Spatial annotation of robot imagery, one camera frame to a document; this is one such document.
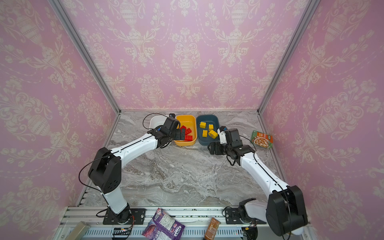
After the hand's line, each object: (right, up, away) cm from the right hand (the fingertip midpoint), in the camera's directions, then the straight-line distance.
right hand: (215, 145), depth 85 cm
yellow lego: (-6, +12, +24) cm, 28 cm away
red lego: (-16, +3, +15) cm, 22 cm away
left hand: (-22, +8, +6) cm, 24 cm away
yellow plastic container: (-15, +14, +23) cm, 31 cm away
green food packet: (+35, +2, +18) cm, 39 cm away
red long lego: (-17, +7, +24) cm, 31 cm away
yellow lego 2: (0, +10, +22) cm, 25 cm away
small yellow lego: (-4, +6, +21) cm, 22 cm away
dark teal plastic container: (-3, +10, +25) cm, 27 cm away
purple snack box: (-27, -36, -15) cm, 47 cm away
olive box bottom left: (-64, -37, -17) cm, 76 cm away
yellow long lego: (+1, +5, +18) cm, 19 cm away
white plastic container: (-40, +15, +28) cm, 51 cm away
